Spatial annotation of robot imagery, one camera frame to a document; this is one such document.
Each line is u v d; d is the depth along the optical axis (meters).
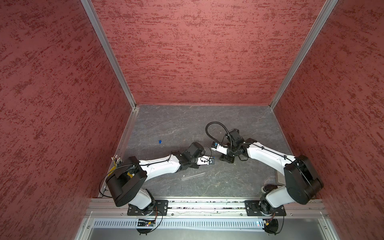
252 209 0.74
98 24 0.77
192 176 0.85
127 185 0.43
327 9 0.71
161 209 0.74
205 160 0.74
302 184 0.44
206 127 0.72
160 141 1.00
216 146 0.77
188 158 0.66
